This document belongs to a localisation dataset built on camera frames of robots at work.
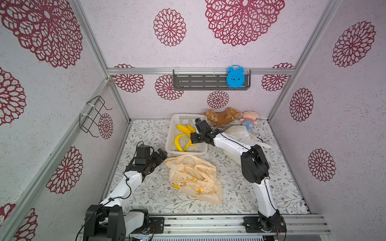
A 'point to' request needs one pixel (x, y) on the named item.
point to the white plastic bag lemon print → (241, 133)
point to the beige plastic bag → (195, 176)
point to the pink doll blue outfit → (249, 119)
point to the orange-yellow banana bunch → (187, 130)
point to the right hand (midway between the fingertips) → (193, 134)
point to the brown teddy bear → (216, 118)
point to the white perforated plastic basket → (173, 132)
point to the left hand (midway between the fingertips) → (163, 157)
